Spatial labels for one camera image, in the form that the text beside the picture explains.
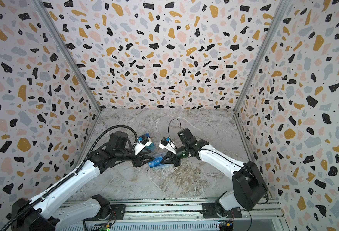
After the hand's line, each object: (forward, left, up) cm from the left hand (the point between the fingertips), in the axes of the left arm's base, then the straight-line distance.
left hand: (153, 152), depth 72 cm
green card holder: (+2, -3, -21) cm, 22 cm away
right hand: (-2, -4, -4) cm, 6 cm away
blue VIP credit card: (-3, -1, -4) cm, 6 cm away
